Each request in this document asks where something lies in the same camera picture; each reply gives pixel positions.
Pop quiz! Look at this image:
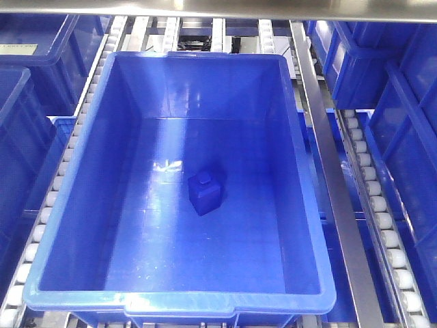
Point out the blue plastic box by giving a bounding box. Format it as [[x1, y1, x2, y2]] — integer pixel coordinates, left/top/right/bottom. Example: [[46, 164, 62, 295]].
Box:
[[187, 169, 223, 217]]

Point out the large open blue bin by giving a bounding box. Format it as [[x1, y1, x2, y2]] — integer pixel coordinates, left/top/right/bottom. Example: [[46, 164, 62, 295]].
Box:
[[22, 50, 337, 328]]

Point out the steel roller flow rack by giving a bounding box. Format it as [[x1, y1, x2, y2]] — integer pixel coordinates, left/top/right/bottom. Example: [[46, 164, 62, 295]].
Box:
[[0, 0, 437, 328]]

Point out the row of blue bins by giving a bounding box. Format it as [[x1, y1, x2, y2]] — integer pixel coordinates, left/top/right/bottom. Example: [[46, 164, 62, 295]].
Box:
[[0, 13, 437, 324]]

